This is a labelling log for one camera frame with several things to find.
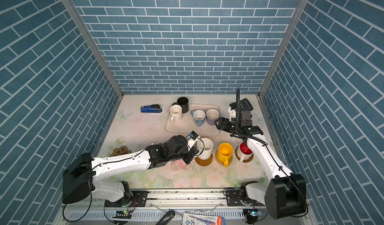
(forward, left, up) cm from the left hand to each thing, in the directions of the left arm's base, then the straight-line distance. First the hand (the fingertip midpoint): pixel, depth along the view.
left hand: (198, 151), depth 77 cm
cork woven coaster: (-1, -13, -12) cm, 18 cm away
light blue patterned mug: (+27, -1, -6) cm, 28 cm away
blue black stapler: (+38, +32, -10) cm, 51 cm away
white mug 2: (+6, -4, -6) cm, 9 cm away
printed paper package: (-27, +4, -12) cm, 30 cm away
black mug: (+40, +9, -6) cm, 41 cm away
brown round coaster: (-2, -4, -12) cm, 12 cm away
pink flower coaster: (-9, +9, +8) cm, 15 cm away
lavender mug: (+29, -10, -8) cm, 32 cm away
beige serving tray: (+40, -4, -12) cm, 42 cm away
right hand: (+15, -12, +5) cm, 20 cm away
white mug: (+28, +14, -3) cm, 32 cm away
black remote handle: (-27, +14, -9) cm, 32 cm away
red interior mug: (+3, -27, -8) cm, 29 cm away
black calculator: (+41, -36, -10) cm, 56 cm away
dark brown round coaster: (-3, -26, -7) cm, 27 cm away
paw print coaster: (+8, +47, -14) cm, 49 cm away
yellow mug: (+4, -16, -10) cm, 20 cm away
